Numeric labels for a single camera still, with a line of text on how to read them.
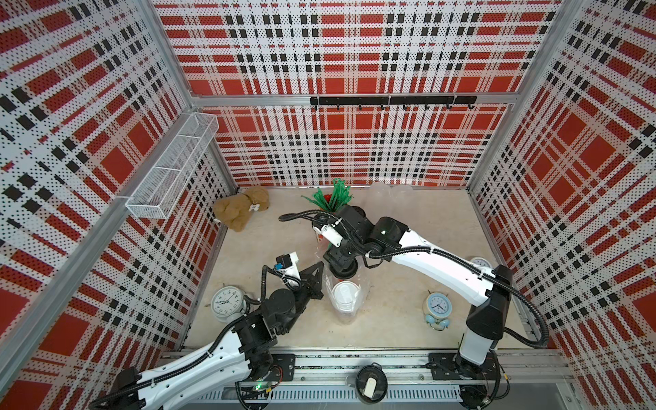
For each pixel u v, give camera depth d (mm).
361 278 752
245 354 525
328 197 985
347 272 743
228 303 821
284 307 522
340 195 970
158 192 915
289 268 624
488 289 431
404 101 891
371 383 626
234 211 987
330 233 629
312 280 623
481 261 917
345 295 703
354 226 534
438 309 809
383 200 1162
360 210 908
